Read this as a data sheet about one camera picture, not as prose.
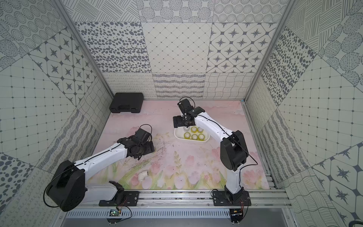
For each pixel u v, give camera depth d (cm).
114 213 71
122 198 71
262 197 76
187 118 63
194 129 101
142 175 80
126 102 119
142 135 69
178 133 100
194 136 98
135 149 62
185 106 70
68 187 41
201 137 98
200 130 101
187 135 99
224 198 73
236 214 73
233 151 49
